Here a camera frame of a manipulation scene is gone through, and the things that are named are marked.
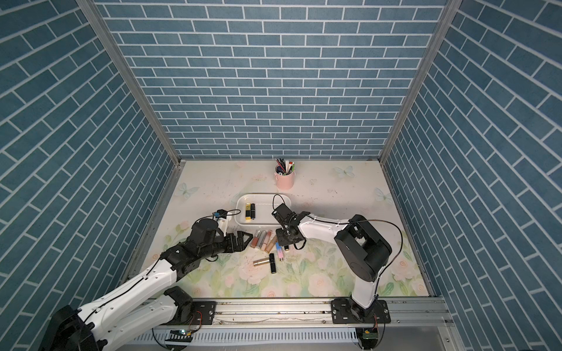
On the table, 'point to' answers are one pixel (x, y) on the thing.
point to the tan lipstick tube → (271, 244)
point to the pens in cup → (285, 167)
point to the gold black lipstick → (248, 211)
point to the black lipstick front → (272, 263)
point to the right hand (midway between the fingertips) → (284, 240)
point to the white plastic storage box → (265, 205)
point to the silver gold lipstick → (261, 262)
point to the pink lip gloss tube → (266, 240)
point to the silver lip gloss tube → (261, 239)
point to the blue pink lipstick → (279, 251)
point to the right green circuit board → (369, 333)
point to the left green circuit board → (179, 336)
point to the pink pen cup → (285, 181)
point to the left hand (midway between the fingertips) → (249, 239)
